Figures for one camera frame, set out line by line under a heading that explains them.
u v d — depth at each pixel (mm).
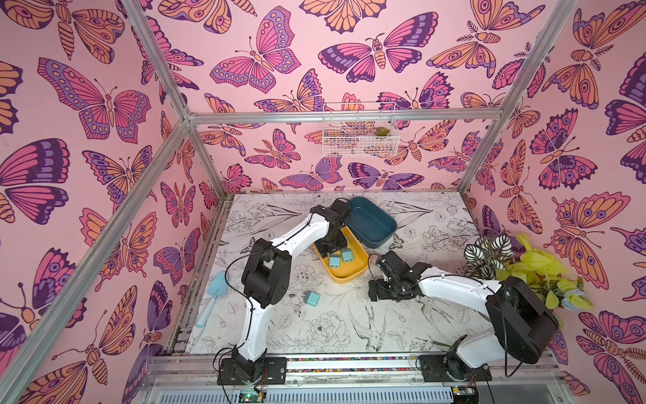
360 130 958
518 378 719
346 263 952
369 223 1114
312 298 860
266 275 530
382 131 922
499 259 715
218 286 922
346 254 973
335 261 945
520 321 433
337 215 712
